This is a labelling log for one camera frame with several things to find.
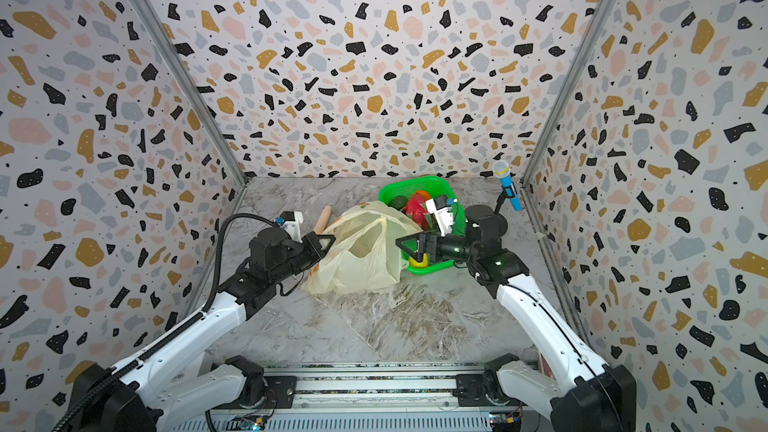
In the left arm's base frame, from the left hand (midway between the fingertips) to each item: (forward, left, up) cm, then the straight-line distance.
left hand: (336, 232), depth 76 cm
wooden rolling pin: (+21, +11, -23) cm, 34 cm away
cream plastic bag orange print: (-5, -7, -2) cm, 9 cm away
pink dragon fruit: (+19, -22, -15) cm, 33 cm away
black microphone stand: (+19, -49, -8) cm, 54 cm away
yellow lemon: (+1, -23, -20) cm, 30 cm away
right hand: (-5, -16, +4) cm, 18 cm away
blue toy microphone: (+22, -47, +1) cm, 52 cm away
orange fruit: (+28, -25, -17) cm, 41 cm away
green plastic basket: (+32, -29, -17) cm, 47 cm away
